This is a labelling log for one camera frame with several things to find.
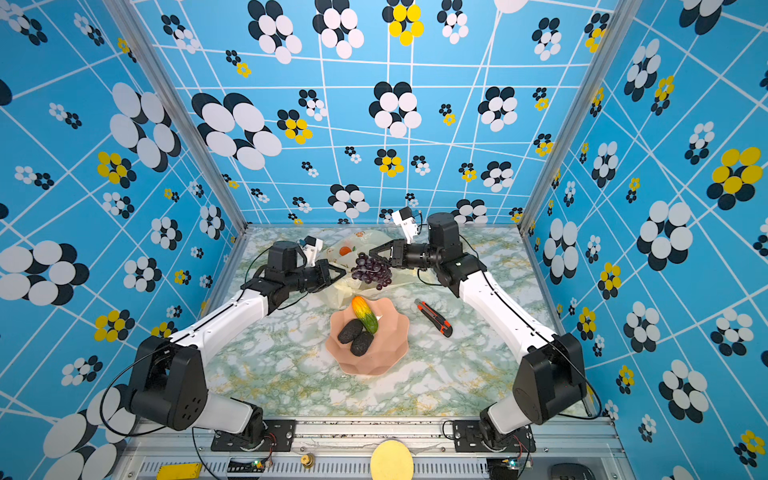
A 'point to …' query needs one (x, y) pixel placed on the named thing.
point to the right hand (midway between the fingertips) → (373, 257)
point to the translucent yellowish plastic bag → (342, 249)
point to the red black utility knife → (441, 324)
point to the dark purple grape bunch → (372, 271)
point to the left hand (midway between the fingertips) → (347, 270)
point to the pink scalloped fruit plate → (390, 342)
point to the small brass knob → (308, 460)
